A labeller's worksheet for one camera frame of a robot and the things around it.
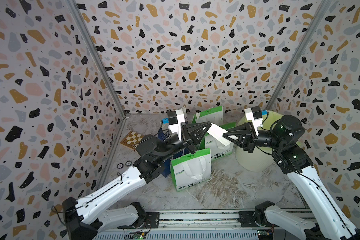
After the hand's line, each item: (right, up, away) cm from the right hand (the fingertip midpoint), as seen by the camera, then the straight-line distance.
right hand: (225, 137), depth 52 cm
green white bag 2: (+4, -10, +33) cm, 35 cm away
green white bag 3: (-12, -17, +18) cm, 28 cm away
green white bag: (+3, +11, +40) cm, 42 cm away
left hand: (-6, +4, -6) cm, 9 cm away
